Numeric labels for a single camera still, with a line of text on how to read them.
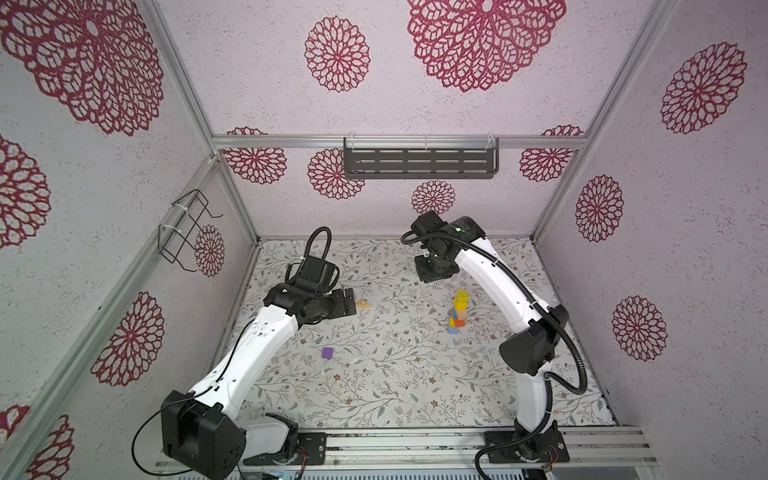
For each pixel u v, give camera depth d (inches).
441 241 22.2
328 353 35.6
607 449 29.9
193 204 32.1
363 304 39.4
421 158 38.1
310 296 21.6
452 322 36.4
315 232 24.9
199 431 15.0
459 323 36.1
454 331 37.0
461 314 34.4
